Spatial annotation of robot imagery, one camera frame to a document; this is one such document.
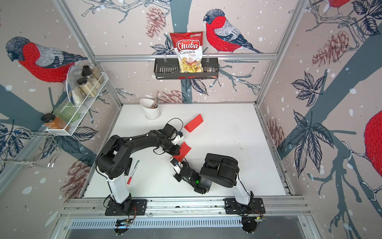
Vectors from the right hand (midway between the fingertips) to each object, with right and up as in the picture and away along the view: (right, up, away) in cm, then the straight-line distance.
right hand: (173, 165), depth 89 cm
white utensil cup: (-18, +34, +16) cm, 42 cm away
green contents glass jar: (-49, +33, -19) cm, 62 cm away
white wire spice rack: (-44, +38, -16) cm, 60 cm away
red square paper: (+6, +8, +6) cm, 12 cm away
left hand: (+4, +8, +4) cm, 10 cm away
